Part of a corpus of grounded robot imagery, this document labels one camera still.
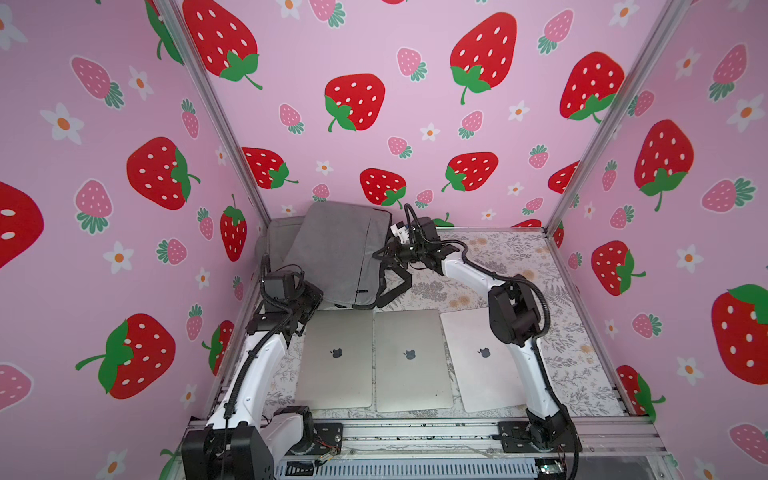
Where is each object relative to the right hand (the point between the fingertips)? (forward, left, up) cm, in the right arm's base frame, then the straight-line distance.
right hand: (369, 257), depth 90 cm
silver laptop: (-26, +8, -17) cm, 32 cm away
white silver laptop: (-23, -36, -21) cm, 48 cm away
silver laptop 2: (-25, -15, -19) cm, 35 cm away
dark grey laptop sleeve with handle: (+4, +10, 0) cm, 10 cm away
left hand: (-12, +11, 0) cm, 16 cm away
